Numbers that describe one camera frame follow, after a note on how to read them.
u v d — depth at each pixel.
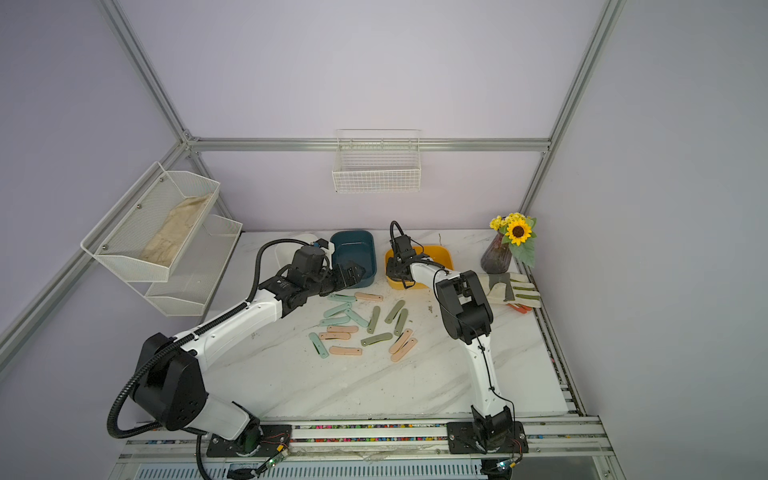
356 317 0.96
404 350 0.88
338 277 0.75
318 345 0.90
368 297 1.01
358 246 1.13
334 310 0.98
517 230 0.88
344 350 0.88
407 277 0.80
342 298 1.00
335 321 0.96
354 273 0.75
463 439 0.73
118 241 0.67
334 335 0.91
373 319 0.96
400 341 0.91
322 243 0.76
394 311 0.98
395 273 0.85
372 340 0.91
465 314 0.60
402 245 0.86
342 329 0.93
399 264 0.86
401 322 0.95
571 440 0.75
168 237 0.78
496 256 1.05
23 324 0.51
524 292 1.00
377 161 1.07
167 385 0.42
